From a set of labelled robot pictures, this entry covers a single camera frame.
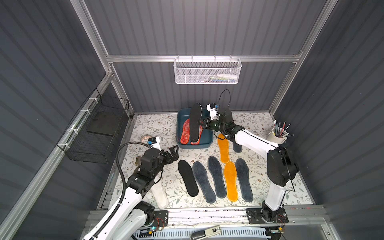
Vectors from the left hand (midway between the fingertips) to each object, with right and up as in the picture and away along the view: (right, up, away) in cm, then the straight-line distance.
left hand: (173, 149), depth 75 cm
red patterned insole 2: (+4, +3, +28) cm, 28 cm away
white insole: (-8, -26, +5) cm, 28 cm away
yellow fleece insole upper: (+31, 0, +26) cm, 40 cm away
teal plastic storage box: (+20, +4, +30) cm, 36 cm away
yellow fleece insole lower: (+32, -15, +14) cm, 38 cm away
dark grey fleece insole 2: (+24, -18, +12) cm, 32 cm away
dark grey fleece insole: (+14, -17, +14) cm, 26 cm away
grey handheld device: (+14, -36, -10) cm, 40 cm away
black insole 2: (+6, -16, +14) cm, 22 cm away
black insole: (+12, +19, +14) cm, 26 cm away
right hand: (+14, +15, +9) cm, 23 cm away
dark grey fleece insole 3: (+40, -14, +16) cm, 45 cm away
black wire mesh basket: (-39, +9, -1) cm, 40 cm away
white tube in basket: (+31, +43, +18) cm, 56 cm away
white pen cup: (+66, +6, +21) cm, 69 cm away
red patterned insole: (+15, +6, +30) cm, 34 cm away
